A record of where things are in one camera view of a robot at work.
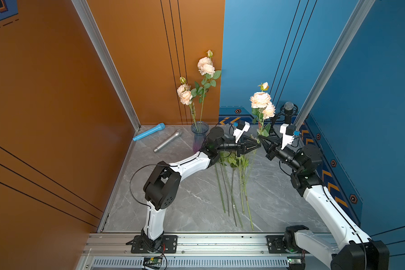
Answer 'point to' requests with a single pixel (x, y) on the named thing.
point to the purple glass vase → (199, 130)
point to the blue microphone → (160, 126)
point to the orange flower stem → (220, 188)
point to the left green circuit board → (153, 262)
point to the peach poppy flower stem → (243, 163)
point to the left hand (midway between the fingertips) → (259, 144)
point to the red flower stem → (233, 162)
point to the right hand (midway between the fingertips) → (259, 137)
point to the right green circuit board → (296, 262)
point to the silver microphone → (178, 134)
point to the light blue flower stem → (232, 194)
